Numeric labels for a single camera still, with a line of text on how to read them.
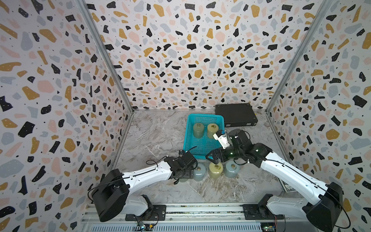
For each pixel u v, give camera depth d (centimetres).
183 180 85
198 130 100
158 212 73
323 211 38
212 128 100
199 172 79
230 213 75
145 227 70
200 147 100
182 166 62
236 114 113
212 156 65
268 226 72
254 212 73
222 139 68
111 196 41
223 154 65
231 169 81
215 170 80
